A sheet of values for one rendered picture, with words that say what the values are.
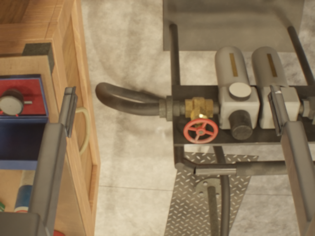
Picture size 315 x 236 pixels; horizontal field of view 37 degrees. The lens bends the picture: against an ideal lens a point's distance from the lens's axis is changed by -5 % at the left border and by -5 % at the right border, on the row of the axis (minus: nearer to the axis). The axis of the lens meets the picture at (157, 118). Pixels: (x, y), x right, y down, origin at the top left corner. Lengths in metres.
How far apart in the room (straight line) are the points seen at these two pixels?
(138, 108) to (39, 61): 0.25
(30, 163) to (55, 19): 0.32
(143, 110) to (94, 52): 0.50
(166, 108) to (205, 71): 0.53
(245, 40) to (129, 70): 0.38
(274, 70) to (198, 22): 0.38
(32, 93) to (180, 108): 0.32
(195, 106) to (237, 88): 0.10
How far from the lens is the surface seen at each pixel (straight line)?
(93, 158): 1.70
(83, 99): 1.51
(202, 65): 1.57
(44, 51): 0.99
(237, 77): 1.13
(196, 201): 2.07
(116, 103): 1.11
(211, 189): 1.97
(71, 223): 1.39
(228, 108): 1.06
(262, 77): 1.16
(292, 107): 1.09
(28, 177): 1.18
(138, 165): 1.89
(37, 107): 1.06
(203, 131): 1.04
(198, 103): 1.08
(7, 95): 1.02
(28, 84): 1.02
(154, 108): 1.08
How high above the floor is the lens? 1.24
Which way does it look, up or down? 46 degrees down
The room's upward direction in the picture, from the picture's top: 180 degrees counter-clockwise
